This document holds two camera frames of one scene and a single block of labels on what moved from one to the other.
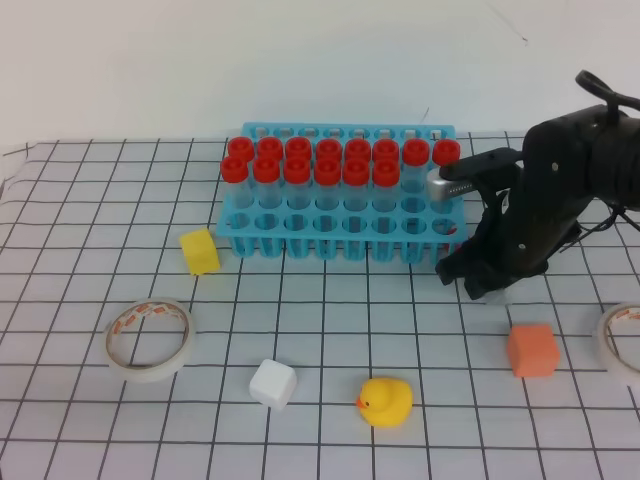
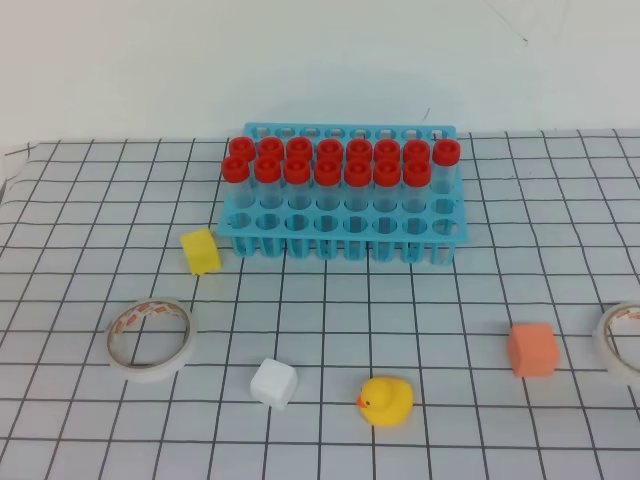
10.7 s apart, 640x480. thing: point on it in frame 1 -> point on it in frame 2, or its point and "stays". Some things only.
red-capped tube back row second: [270, 148] stays
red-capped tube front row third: [297, 172] stays
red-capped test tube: [465, 247] -> [416, 189]
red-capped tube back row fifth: [358, 150] stays
